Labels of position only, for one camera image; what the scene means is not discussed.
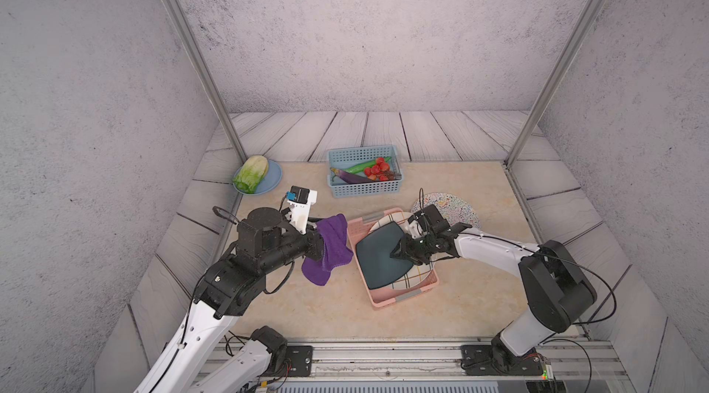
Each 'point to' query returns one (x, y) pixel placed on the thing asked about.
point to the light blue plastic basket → (387, 178)
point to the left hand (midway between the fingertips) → (339, 226)
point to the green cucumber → (363, 168)
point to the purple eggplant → (348, 177)
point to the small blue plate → (272, 178)
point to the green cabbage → (250, 173)
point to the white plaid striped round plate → (419, 273)
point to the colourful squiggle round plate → (452, 208)
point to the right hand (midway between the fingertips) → (395, 256)
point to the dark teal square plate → (374, 254)
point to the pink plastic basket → (381, 297)
